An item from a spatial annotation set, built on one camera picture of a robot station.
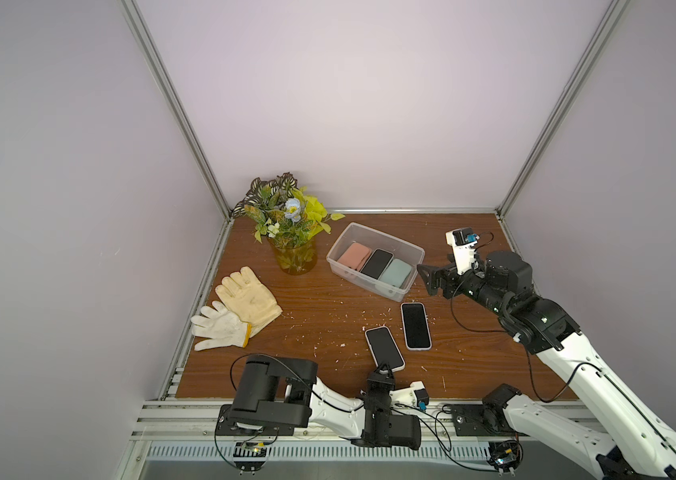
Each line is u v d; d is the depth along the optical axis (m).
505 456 0.70
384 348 0.82
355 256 1.04
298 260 1.03
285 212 0.86
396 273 1.00
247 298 0.95
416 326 0.89
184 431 0.73
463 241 0.56
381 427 0.60
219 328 0.90
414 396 0.67
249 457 0.72
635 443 0.37
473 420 0.72
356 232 1.07
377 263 1.04
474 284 0.56
